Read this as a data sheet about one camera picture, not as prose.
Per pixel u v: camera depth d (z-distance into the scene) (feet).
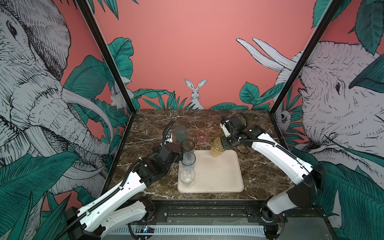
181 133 3.42
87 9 2.31
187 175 2.70
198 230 2.30
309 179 1.34
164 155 1.71
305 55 2.83
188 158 2.86
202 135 3.37
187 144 2.83
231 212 2.62
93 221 1.28
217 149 2.50
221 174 2.85
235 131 1.91
